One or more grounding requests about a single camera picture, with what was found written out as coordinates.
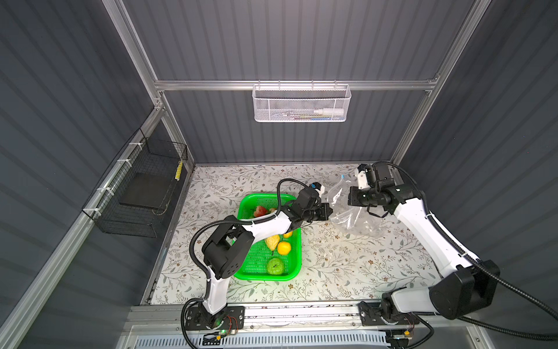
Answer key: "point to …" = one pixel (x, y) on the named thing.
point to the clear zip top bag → (354, 220)
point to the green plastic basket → (276, 257)
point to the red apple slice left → (260, 211)
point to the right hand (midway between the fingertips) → (351, 197)
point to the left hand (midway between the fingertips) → (334, 209)
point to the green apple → (275, 266)
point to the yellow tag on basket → (179, 171)
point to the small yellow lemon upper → (288, 235)
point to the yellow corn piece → (272, 241)
